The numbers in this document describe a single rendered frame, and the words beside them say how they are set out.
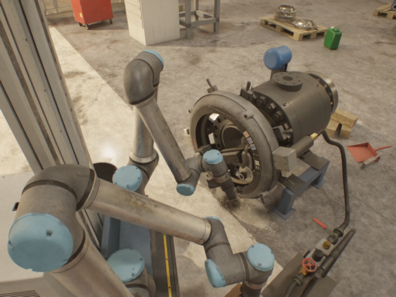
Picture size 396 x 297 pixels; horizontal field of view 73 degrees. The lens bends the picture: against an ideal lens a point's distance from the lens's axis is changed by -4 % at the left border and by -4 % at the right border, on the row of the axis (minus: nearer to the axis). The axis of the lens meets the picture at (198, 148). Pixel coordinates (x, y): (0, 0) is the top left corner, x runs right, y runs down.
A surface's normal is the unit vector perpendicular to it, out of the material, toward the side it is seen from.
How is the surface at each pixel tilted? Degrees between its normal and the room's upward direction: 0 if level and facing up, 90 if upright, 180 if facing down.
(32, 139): 90
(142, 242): 0
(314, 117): 65
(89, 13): 90
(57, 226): 43
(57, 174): 31
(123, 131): 0
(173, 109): 0
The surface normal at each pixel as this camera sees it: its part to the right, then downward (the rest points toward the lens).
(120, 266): -0.02, -0.82
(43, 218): 0.33, -0.74
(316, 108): 0.54, -0.04
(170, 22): 0.57, 0.53
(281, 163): -0.75, 0.43
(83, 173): 0.70, -0.60
